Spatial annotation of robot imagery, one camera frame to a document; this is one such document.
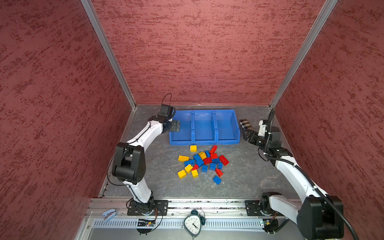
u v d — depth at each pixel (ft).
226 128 3.64
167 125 2.19
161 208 2.43
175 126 2.78
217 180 2.75
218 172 2.79
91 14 2.41
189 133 3.02
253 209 2.41
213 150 3.10
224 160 2.95
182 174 2.73
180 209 2.48
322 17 2.43
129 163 1.54
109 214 2.33
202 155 2.96
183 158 2.95
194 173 2.72
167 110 2.38
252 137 2.43
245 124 3.47
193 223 2.19
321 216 1.29
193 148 3.11
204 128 3.59
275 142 2.07
